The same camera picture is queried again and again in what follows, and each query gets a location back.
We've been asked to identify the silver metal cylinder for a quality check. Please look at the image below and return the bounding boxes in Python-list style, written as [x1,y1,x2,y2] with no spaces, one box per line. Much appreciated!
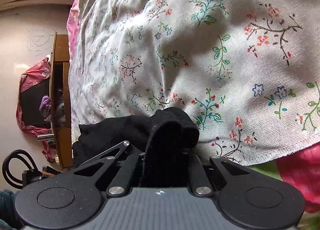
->
[37,133,55,142]

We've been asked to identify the purple cloth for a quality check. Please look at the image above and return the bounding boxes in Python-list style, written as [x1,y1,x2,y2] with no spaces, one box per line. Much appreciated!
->
[39,96,52,118]

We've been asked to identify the pink floral cloth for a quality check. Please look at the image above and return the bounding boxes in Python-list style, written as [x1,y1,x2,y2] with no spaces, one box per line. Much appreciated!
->
[16,56,55,163]

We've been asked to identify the grey clutter in desk shelf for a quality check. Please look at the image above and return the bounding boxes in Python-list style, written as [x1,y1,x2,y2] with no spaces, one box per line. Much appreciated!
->
[55,89,66,127]

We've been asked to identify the wooden side cabinet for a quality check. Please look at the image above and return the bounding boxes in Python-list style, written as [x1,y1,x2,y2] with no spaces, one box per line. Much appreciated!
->
[49,34,74,170]

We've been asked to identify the black monitor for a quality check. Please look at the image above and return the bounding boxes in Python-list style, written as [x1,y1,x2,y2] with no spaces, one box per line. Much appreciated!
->
[20,80,51,126]

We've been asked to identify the pink and cream cartoon quilt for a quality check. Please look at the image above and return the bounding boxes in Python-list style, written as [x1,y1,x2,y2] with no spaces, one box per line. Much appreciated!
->
[67,0,320,214]

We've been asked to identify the white floral bedsheet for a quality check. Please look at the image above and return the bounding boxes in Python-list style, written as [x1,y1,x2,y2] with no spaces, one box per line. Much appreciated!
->
[67,0,320,166]

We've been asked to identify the black pants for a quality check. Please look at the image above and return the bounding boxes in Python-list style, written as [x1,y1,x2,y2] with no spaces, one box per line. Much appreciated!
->
[72,107,200,188]

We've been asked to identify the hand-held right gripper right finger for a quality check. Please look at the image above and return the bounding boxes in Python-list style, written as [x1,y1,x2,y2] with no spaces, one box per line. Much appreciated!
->
[184,151,250,197]

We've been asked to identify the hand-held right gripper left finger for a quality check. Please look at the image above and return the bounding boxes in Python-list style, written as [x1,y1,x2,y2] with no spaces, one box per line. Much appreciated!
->
[74,141,147,198]

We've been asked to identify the black cable loop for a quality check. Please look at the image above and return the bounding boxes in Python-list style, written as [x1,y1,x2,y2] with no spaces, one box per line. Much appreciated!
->
[2,149,35,191]

